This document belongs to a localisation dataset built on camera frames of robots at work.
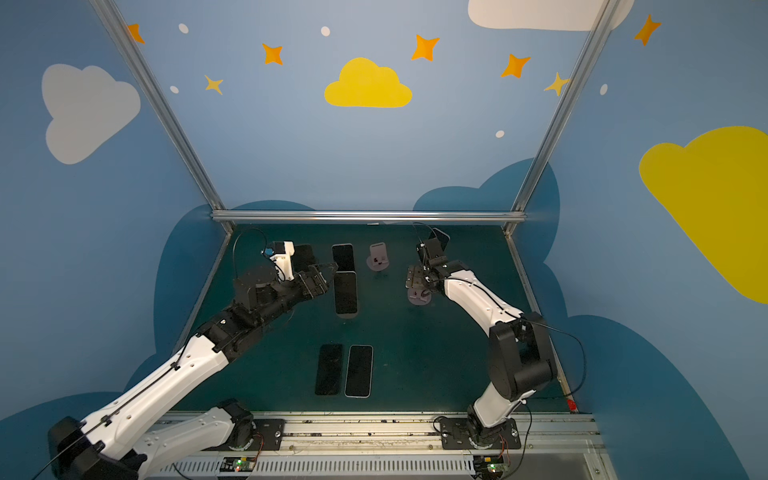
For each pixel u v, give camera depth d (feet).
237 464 2.32
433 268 2.21
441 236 3.20
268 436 2.42
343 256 3.26
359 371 2.76
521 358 1.51
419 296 3.22
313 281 2.05
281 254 2.10
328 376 2.83
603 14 2.30
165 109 2.82
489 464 2.34
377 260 3.49
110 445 1.26
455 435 2.44
